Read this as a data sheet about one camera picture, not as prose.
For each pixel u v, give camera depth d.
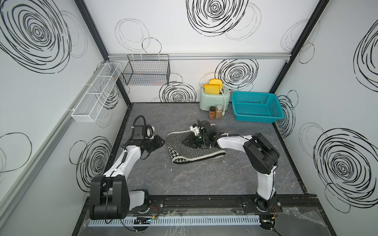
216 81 1.05
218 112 1.05
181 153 0.86
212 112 1.05
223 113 1.09
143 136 0.67
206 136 0.74
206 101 1.10
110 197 0.41
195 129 0.87
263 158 0.51
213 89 1.04
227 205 0.76
